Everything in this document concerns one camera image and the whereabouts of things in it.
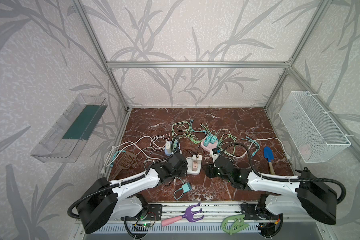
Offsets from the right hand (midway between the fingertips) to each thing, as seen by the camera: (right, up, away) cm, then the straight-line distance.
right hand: (204, 161), depth 84 cm
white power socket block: (-8, -1, +5) cm, 10 cm away
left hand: (-9, -2, +1) cm, 10 cm away
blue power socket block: (-21, +5, +5) cm, 23 cm away
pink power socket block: (+5, +6, +12) cm, 15 cm away
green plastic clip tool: (+15, -27, -13) cm, 33 cm away
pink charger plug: (-5, -2, -1) cm, 6 cm away
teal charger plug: (-10, -13, -4) cm, 16 cm away
